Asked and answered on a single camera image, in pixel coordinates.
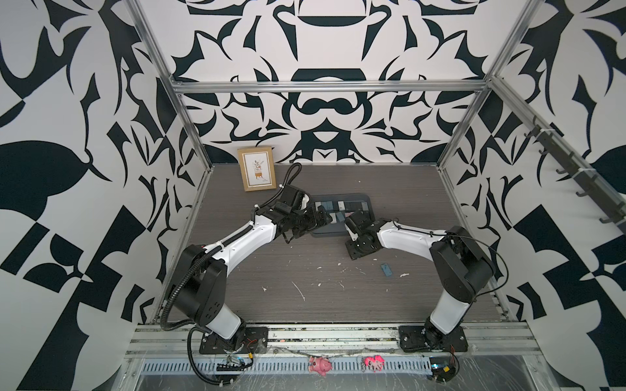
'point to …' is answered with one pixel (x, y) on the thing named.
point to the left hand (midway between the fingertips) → (321, 218)
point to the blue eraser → (386, 270)
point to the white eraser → (341, 205)
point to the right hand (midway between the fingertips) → (353, 247)
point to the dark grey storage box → (352, 201)
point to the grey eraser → (340, 216)
